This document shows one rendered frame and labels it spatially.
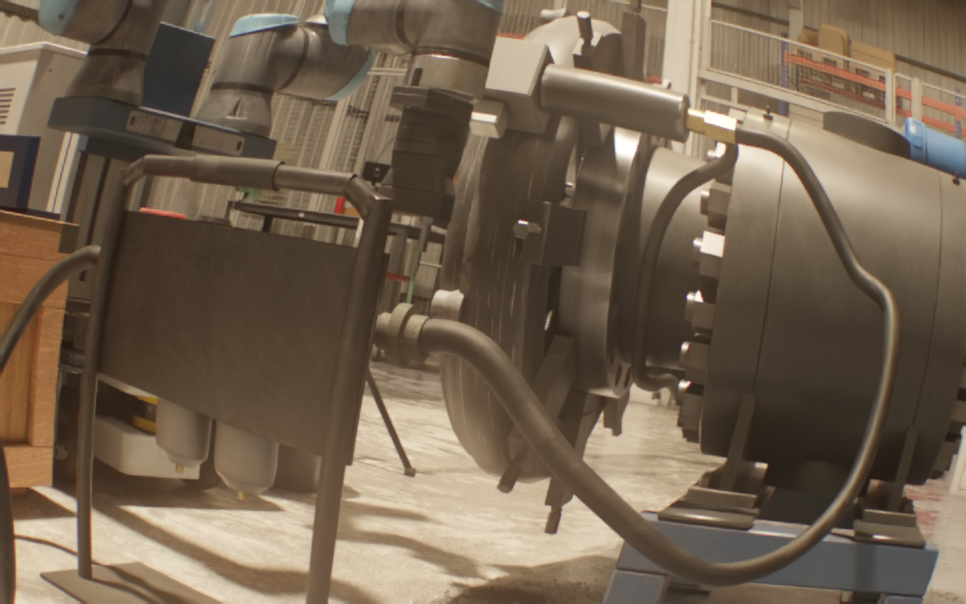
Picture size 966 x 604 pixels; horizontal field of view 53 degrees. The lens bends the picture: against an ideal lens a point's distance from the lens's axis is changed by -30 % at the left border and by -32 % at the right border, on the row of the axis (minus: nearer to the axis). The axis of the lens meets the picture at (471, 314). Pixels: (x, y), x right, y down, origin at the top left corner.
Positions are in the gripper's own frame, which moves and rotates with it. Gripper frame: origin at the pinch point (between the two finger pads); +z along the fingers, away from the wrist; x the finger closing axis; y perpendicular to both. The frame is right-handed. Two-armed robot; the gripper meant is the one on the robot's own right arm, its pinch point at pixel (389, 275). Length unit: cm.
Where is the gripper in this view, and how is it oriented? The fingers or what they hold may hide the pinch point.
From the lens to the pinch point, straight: 140.4
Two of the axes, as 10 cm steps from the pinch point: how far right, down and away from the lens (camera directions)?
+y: 3.1, 0.5, 9.5
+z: -2.0, 9.8, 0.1
